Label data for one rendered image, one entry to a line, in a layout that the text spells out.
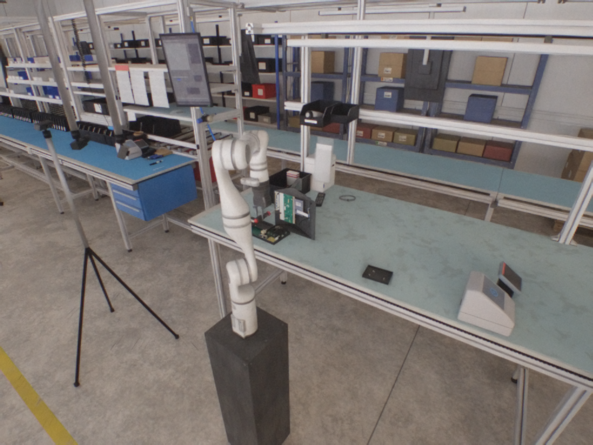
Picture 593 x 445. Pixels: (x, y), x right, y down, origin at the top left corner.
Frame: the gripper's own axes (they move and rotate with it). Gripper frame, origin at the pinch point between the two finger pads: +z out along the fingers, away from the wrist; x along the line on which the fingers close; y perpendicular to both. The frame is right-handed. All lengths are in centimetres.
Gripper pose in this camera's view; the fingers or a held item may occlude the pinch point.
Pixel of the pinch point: (260, 219)
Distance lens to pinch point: 142.7
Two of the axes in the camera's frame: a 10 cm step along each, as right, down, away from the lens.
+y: 5.7, -4.0, 7.2
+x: -8.2, -2.2, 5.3
